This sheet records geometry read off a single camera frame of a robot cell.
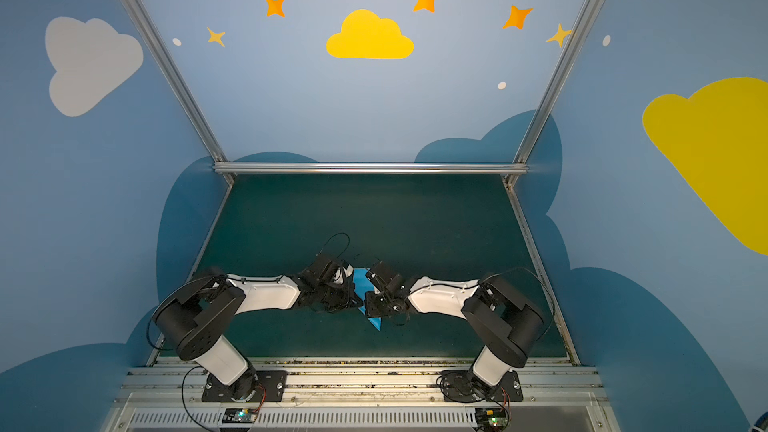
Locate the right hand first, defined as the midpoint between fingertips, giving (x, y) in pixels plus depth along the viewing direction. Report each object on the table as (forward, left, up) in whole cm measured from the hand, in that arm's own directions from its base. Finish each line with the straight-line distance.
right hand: (367, 307), depth 87 cm
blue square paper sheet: (+6, +2, +2) cm, 6 cm away
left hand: (0, 0, +1) cm, 1 cm away
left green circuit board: (-28, +28, -1) cm, 40 cm away
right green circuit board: (-25, -33, -2) cm, 41 cm away
